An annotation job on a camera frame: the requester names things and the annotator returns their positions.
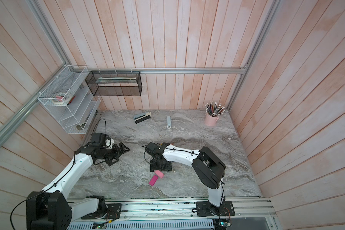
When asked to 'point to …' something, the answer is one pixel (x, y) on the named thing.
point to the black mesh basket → (115, 83)
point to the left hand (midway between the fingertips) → (125, 155)
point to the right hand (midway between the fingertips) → (157, 169)
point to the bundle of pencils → (214, 110)
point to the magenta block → (153, 180)
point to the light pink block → (159, 173)
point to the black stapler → (142, 117)
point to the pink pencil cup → (210, 120)
